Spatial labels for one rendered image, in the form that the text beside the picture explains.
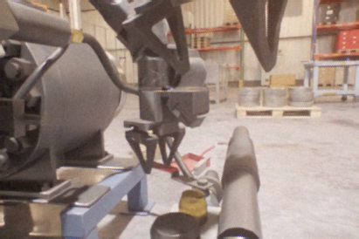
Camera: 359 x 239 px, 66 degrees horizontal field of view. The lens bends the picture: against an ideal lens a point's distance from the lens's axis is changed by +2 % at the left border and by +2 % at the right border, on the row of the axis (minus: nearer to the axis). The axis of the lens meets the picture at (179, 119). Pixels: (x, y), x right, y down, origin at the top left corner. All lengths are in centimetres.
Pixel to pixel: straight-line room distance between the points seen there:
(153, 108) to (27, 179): 74
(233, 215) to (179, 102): 28
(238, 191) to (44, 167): 91
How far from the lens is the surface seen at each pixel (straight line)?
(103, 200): 101
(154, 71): 46
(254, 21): 20
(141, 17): 27
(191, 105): 41
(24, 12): 67
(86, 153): 136
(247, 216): 16
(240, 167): 23
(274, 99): 444
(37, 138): 95
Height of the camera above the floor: 64
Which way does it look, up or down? 9 degrees down
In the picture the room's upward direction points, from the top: 2 degrees counter-clockwise
